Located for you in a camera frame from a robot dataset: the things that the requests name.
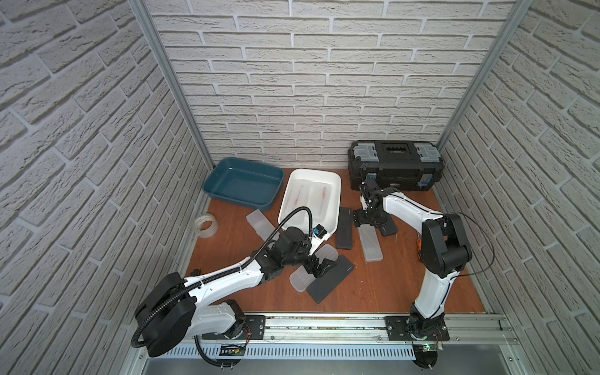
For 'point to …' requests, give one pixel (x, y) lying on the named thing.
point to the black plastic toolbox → (407, 165)
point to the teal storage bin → (245, 183)
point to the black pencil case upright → (344, 230)
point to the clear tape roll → (209, 232)
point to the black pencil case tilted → (391, 228)
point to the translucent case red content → (320, 199)
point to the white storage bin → (315, 176)
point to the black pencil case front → (324, 285)
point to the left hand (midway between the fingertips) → (331, 252)
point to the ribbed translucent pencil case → (301, 277)
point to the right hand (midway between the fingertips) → (368, 222)
